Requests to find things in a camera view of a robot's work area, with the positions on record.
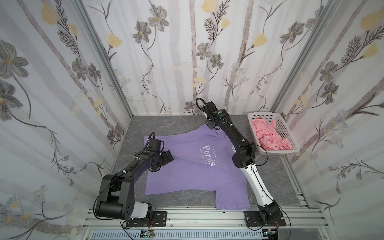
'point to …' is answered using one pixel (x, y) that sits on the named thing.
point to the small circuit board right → (272, 233)
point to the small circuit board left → (147, 234)
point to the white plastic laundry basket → (282, 128)
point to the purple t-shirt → (202, 161)
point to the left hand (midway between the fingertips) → (169, 159)
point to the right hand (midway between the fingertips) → (219, 115)
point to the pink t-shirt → (269, 137)
